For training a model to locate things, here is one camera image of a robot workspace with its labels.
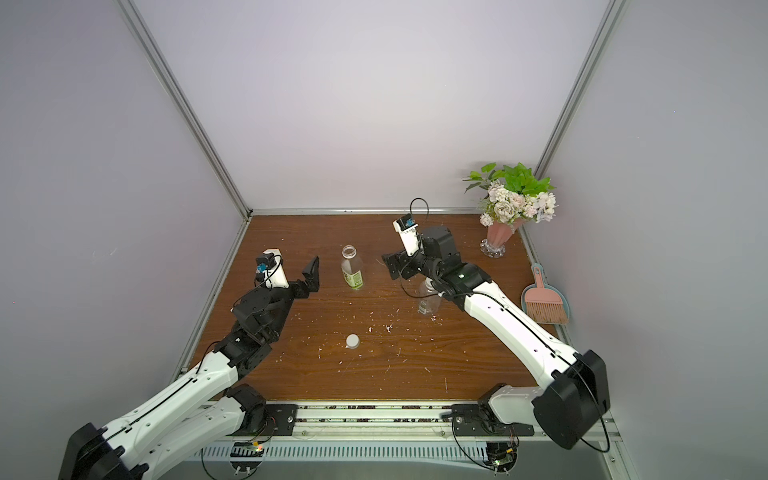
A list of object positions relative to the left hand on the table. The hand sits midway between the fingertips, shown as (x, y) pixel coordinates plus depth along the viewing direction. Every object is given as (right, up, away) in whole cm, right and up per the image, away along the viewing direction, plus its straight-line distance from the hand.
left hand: (302, 258), depth 74 cm
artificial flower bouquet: (+58, +18, +11) cm, 62 cm away
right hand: (+25, +4, +2) cm, 25 cm away
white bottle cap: (+11, -25, +12) cm, 30 cm away
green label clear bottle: (+10, -5, +21) cm, 24 cm away
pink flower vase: (+58, +7, +23) cm, 63 cm away
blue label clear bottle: (+34, -13, +12) cm, 39 cm away
